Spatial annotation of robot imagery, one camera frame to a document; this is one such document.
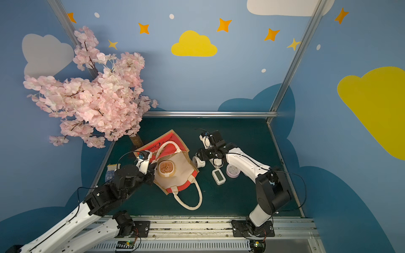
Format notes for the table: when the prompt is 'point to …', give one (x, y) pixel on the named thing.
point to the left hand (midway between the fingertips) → (155, 161)
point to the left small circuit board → (125, 244)
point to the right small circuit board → (257, 244)
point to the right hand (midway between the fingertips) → (203, 151)
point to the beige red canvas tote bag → (168, 146)
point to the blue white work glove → (110, 171)
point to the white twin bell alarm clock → (198, 162)
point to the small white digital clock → (218, 176)
